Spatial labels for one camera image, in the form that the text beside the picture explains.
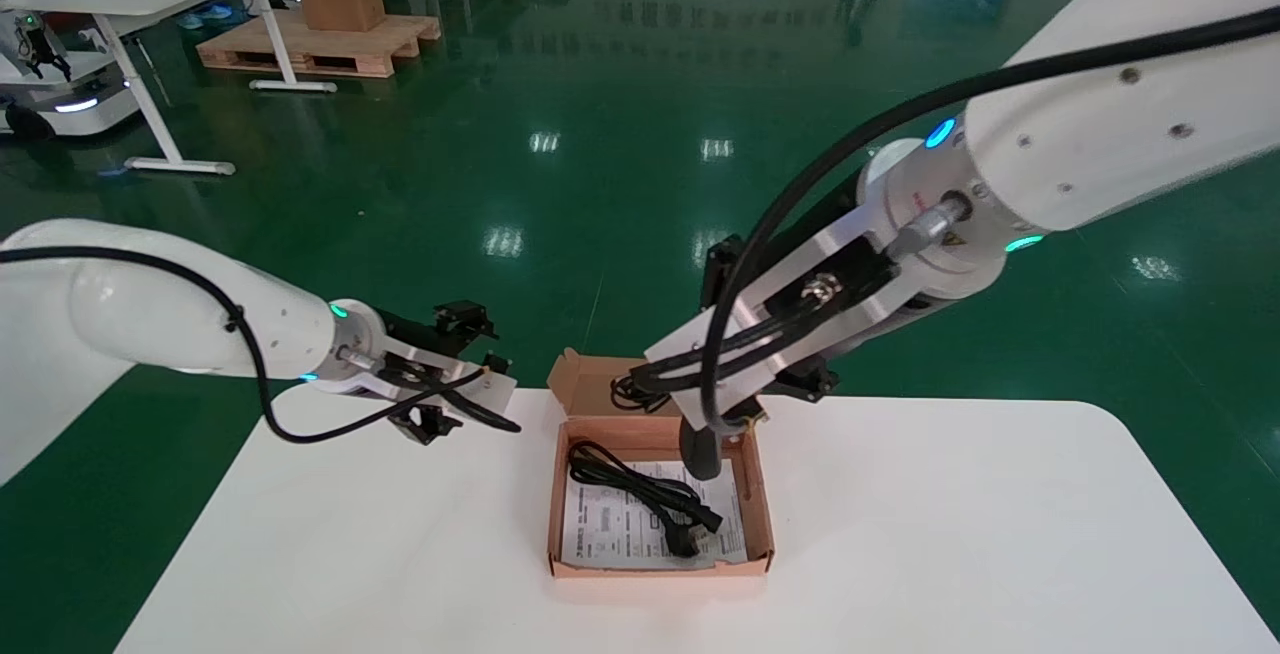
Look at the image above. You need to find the black right wrist cable bundle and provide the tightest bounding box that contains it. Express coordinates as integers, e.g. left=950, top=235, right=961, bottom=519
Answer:
left=609, top=272, right=843, bottom=416

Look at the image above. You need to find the brown cardboard storage box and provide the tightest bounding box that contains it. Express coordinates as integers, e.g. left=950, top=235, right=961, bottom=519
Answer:
left=545, top=346, right=777, bottom=579

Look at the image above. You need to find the large wooden pallet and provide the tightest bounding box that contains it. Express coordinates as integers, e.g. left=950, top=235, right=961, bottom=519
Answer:
left=196, top=11, right=442, bottom=81

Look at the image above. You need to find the black computer mouse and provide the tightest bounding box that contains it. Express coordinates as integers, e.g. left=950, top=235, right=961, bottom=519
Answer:
left=679, top=418, right=724, bottom=483

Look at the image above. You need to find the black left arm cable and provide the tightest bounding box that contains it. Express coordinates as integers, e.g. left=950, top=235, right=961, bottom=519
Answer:
left=0, top=245, right=523, bottom=446

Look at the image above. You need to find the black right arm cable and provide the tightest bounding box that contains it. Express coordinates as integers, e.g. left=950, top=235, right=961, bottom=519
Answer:
left=699, top=9, right=1280, bottom=436

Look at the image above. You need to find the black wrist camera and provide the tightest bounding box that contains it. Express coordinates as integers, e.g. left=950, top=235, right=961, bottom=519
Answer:
left=699, top=233, right=748, bottom=311
left=432, top=300, right=499, bottom=338

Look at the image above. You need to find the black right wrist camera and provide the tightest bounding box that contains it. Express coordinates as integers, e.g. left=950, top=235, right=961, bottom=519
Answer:
left=699, top=233, right=748, bottom=311

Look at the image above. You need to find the white mobile robot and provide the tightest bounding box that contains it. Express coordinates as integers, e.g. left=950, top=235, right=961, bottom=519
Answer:
left=0, top=0, right=141, bottom=142

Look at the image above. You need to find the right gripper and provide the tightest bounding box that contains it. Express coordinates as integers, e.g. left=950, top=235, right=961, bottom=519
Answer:
left=643, top=206, right=928, bottom=436

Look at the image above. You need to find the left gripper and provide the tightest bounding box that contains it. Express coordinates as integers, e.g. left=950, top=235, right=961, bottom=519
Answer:
left=374, top=332, right=519, bottom=446

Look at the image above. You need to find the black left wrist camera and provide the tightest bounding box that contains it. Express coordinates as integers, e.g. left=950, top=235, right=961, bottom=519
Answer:
left=432, top=300, right=499, bottom=338

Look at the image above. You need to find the printed white instruction sheet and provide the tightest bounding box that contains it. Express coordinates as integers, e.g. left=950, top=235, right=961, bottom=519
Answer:
left=560, top=459, right=750, bottom=571

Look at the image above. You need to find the black power cable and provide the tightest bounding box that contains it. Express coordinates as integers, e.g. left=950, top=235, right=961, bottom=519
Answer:
left=566, top=440, right=724, bottom=561

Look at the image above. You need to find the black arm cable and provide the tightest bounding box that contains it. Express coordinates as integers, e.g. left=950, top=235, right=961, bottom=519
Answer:
left=699, top=9, right=1280, bottom=436
left=0, top=245, right=523, bottom=446

